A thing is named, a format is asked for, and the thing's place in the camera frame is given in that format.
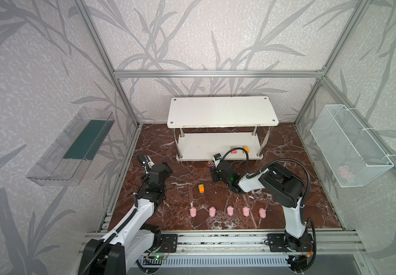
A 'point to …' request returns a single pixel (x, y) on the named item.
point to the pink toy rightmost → (262, 212)
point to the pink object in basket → (343, 171)
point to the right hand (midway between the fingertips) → (212, 163)
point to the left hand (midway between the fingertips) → (161, 160)
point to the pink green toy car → (210, 164)
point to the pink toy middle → (230, 210)
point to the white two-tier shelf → (204, 126)
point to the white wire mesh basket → (352, 154)
